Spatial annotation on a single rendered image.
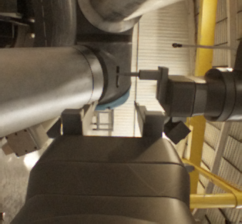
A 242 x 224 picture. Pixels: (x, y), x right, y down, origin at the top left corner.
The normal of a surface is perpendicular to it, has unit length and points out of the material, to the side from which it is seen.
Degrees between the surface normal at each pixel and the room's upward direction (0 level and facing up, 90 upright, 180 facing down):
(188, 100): 90
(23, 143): 90
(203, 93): 70
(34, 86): 37
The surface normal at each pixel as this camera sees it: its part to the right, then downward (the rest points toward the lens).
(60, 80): 0.80, -0.02
